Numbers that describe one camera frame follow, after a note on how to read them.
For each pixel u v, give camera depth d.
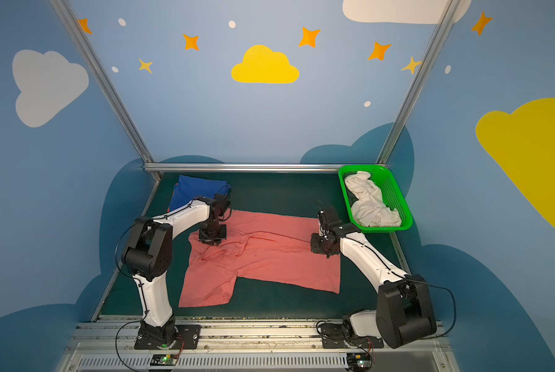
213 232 0.82
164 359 0.71
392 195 1.07
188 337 0.74
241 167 1.11
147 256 0.52
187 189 1.11
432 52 0.79
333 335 0.74
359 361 0.72
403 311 0.42
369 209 1.02
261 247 0.96
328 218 0.69
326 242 0.63
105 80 0.84
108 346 0.72
